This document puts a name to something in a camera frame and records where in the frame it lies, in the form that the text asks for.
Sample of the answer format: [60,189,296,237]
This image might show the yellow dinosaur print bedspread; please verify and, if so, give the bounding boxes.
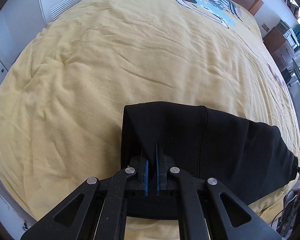
[0,0,300,239]

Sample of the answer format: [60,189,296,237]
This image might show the black pants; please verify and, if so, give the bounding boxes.
[121,102,298,204]

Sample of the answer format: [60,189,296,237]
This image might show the white printer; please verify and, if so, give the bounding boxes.
[276,20,300,49]

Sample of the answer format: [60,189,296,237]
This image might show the brown wooden dresser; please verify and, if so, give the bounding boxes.
[263,27,295,71]

